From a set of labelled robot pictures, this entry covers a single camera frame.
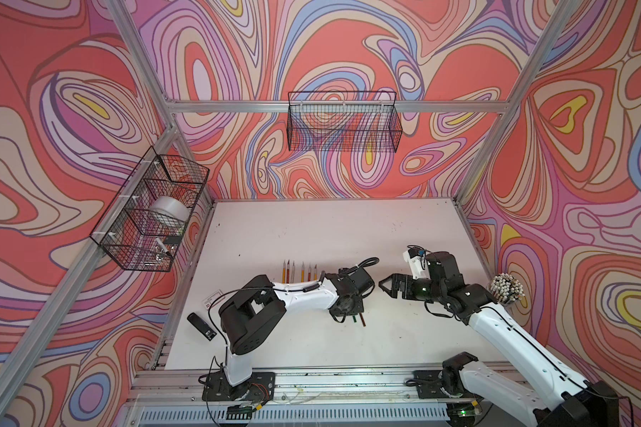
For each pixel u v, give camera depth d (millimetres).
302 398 732
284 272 974
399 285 690
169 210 730
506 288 725
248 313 493
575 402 388
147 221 790
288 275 960
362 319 860
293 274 974
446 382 663
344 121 959
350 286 686
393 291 693
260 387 719
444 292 586
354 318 860
